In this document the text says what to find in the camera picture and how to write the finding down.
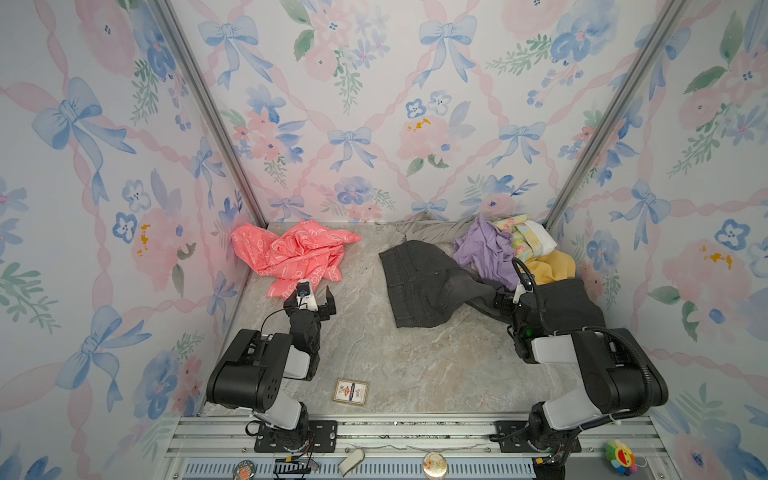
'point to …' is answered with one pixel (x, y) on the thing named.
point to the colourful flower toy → (621, 457)
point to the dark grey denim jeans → (425, 284)
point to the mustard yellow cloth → (551, 266)
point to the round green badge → (245, 470)
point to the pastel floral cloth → (530, 238)
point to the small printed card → (350, 391)
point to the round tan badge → (434, 464)
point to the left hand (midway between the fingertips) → (313, 287)
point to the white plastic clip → (351, 461)
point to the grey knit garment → (426, 227)
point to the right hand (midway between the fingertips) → (518, 288)
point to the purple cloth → (488, 250)
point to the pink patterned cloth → (296, 258)
